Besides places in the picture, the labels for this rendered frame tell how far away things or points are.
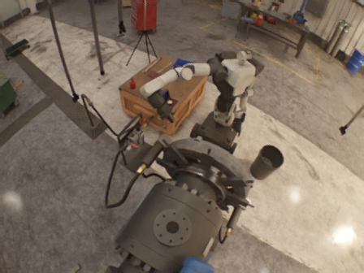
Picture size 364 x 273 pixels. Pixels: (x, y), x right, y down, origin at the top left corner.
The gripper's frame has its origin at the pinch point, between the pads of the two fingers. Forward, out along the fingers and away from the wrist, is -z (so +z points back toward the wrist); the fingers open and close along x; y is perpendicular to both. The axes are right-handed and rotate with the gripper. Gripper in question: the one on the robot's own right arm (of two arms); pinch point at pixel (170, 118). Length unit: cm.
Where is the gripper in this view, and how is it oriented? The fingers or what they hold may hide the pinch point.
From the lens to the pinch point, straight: 121.4
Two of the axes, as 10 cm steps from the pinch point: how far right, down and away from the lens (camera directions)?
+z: -5.9, -7.2, -3.5
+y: 7.5, -3.3, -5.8
